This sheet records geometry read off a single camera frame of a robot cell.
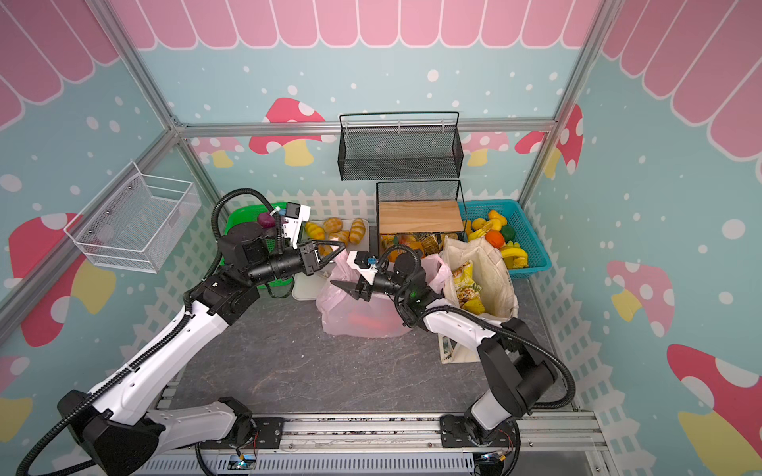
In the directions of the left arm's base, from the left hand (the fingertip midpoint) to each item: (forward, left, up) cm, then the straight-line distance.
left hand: (344, 253), depth 64 cm
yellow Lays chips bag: (+3, -34, -26) cm, 43 cm away
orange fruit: (+30, -46, -26) cm, 61 cm away
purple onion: (+39, +38, -29) cm, 62 cm away
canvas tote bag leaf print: (+7, -35, -21) cm, 42 cm away
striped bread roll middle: (+36, +9, -34) cm, 50 cm away
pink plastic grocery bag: (-4, +3, -21) cm, 21 cm away
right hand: (+3, +3, -10) cm, 11 cm away
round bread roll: (+41, +13, -33) cm, 54 cm away
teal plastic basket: (+24, -60, -30) cm, 72 cm away
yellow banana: (+22, -51, -28) cm, 62 cm away
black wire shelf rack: (+40, -20, -22) cm, 49 cm away
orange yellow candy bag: (+30, -9, -30) cm, 43 cm away
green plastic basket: (+44, +46, -30) cm, 71 cm away
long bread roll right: (+40, +4, -35) cm, 53 cm away
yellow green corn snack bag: (+5, -32, -21) cm, 39 cm away
